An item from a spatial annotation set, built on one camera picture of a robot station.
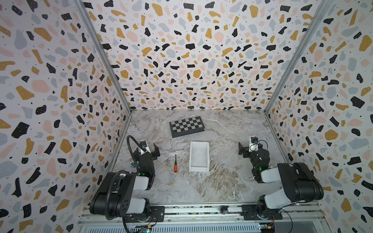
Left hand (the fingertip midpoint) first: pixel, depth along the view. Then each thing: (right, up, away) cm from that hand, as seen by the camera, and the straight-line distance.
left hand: (147, 144), depth 87 cm
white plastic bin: (+31, -9, +7) cm, 33 cm away
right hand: (+62, +2, +4) cm, 62 cm away
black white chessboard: (+22, +10, +20) cm, 31 cm away
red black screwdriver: (+17, -15, +3) cm, 22 cm away
